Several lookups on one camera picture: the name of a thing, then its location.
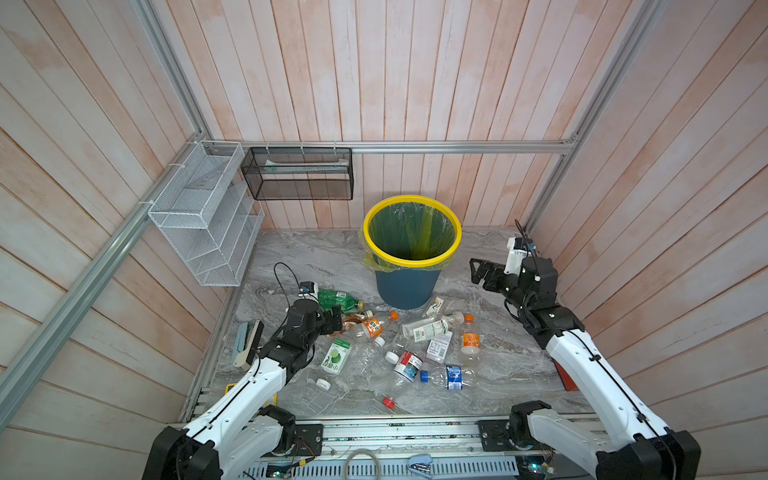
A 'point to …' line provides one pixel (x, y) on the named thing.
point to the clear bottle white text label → (437, 347)
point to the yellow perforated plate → (275, 395)
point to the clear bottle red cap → (358, 400)
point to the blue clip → (421, 464)
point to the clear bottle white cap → (358, 373)
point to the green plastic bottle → (332, 297)
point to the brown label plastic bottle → (352, 319)
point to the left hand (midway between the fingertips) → (327, 313)
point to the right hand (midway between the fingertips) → (484, 263)
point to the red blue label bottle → (407, 365)
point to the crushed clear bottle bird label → (434, 309)
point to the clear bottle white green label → (426, 327)
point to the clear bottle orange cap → (470, 336)
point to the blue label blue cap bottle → (452, 377)
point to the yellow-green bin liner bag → (412, 231)
